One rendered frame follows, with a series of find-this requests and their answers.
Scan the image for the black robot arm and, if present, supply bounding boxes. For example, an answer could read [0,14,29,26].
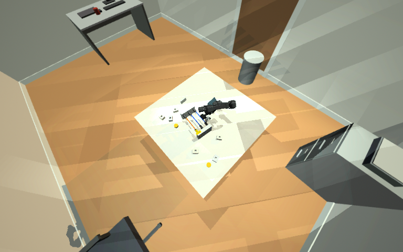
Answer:
[198,100,237,113]

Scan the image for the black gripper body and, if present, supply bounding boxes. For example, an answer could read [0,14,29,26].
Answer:
[200,113,210,120]

